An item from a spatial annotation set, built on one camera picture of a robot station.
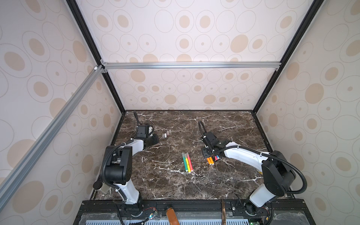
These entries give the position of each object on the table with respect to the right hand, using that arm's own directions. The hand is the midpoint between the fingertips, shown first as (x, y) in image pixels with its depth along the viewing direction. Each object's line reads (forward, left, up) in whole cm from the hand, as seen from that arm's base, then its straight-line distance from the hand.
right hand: (211, 150), depth 91 cm
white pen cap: (+13, +32, -3) cm, 35 cm away
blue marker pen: (-17, +1, +23) cm, 29 cm away
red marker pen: (-7, +13, -4) cm, 16 cm away
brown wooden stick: (-33, -5, -5) cm, 34 cm away
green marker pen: (-7, +17, -4) cm, 19 cm away
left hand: (+9, +34, +2) cm, 35 cm away
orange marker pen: (-6, +1, -4) cm, 7 cm away
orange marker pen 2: (-10, +1, +7) cm, 13 cm away
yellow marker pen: (-8, +15, -4) cm, 17 cm away
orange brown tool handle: (-37, +22, -2) cm, 43 cm away
